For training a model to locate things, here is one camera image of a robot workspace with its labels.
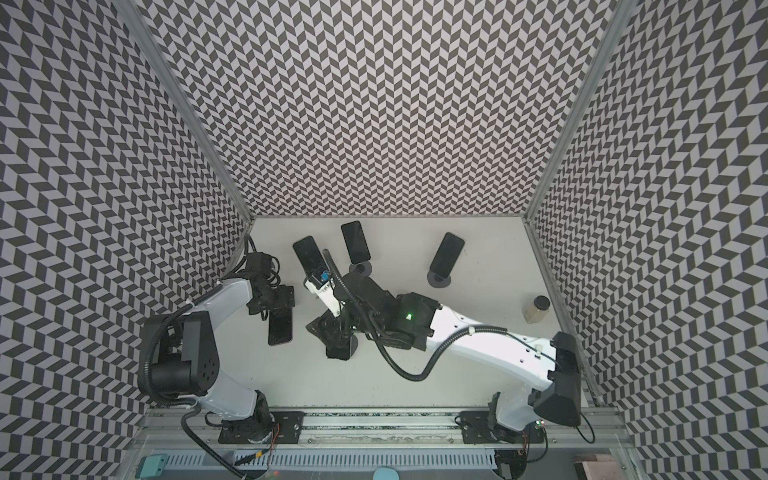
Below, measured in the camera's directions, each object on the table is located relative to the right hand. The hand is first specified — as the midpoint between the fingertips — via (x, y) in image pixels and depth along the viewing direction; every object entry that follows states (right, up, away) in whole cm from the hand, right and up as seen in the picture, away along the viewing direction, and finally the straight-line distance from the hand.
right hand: (322, 327), depth 63 cm
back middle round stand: (+5, +10, +36) cm, 37 cm away
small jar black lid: (+57, -2, +23) cm, 61 cm away
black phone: (-13, +14, +34) cm, 39 cm away
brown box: (+60, -31, +2) cm, 68 cm away
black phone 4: (-1, -11, +19) cm, 22 cm away
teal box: (-39, -32, +2) cm, 50 cm away
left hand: (-21, -1, +29) cm, 36 cm away
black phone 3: (+32, +15, +29) cm, 45 cm away
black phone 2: (+2, +19, +35) cm, 40 cm away
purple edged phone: (-19, -8, +25) cm, 33 cm away
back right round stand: (+30, +5, +36) cm, 47 cm away
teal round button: (+14, -34, +3) cm, 37 cm away
